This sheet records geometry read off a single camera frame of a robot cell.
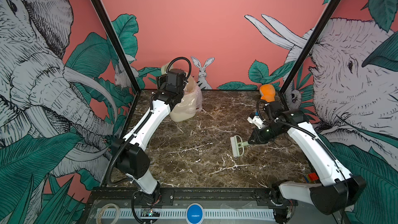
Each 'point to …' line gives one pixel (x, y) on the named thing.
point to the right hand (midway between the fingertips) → (248, 139)
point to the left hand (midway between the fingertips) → (153, 74)
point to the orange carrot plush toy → (267, 93)
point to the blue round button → (195, 213)
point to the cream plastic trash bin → (186, 109)
